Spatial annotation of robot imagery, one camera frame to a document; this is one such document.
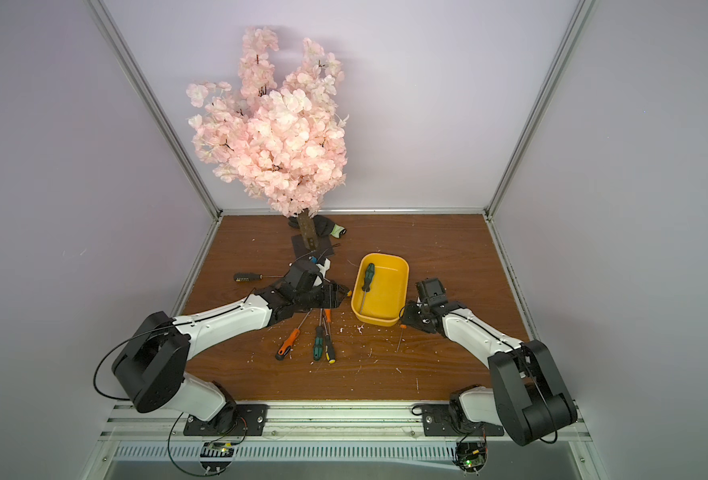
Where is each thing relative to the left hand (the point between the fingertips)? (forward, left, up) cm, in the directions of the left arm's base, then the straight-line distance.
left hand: (345, 293), depth 85 cm
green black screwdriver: (+11, -7, -7) cm, 15 cm away
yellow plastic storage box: (+4, -13, -9) cm, 16 cm away
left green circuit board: (-38, +31, -14) cm, 51 cm away
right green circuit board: (-37, -32, -12) cm, 50 cm away
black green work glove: (+34, +11, -8) cm, 37 cm away
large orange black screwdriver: (-10, +16, -9) cm, 21 cm away
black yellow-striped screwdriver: (-13, +5, -9) cm, 16 cm away
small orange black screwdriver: (-6, -17, -9) cm, 20 cm away
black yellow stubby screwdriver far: (+12, +38, -11) cm, 42 cm away
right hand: (-1, -19, -7) cm, 20 cm away
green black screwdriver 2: (-11, +8, -9) cm, 16 cm away
